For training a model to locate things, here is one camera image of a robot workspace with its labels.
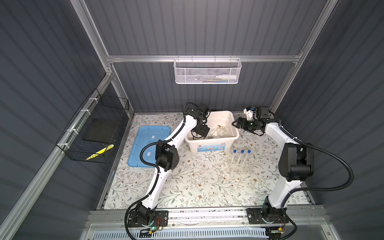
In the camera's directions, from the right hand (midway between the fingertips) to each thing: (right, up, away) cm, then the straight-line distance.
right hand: (239, 125), depth 94 cm
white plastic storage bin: (-17, -12, -3) cm, 21 cm away
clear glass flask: (-10, -5, +9) cm, 14 cm away
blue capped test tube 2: (+1, -15, -14) cm, 20 cm away
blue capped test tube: (-2, -19, -9) cm, 21 cm away
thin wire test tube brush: (-11, -1, +10) cm, 15 cm away
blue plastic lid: (-64, -7, +12) cm, 65 cm away
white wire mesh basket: (-18, +46, +29) cm, 57 cm away
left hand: (-26, -3, +2) cm, 26 cm away
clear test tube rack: (0, -26, -2) cm, 26 cm away
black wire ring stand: (-27, -5, -6) cm, 28 cm away
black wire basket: (-78, -5, -23) cm, 82 cm away
